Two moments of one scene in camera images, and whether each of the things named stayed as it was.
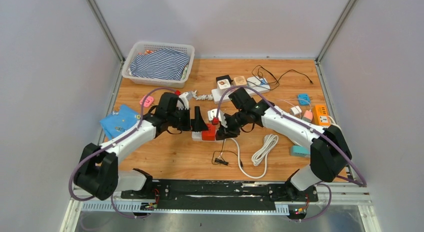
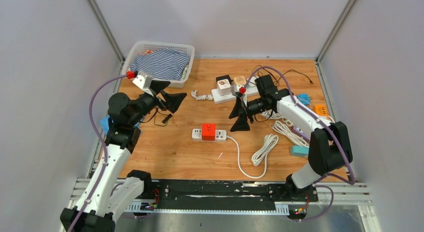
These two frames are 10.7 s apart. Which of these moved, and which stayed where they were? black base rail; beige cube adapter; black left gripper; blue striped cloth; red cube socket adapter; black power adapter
Moved: black left gripper; black power adapter
Stayed: red cube socket adapter; black base rail; blue striped cloth; beige cube adapter
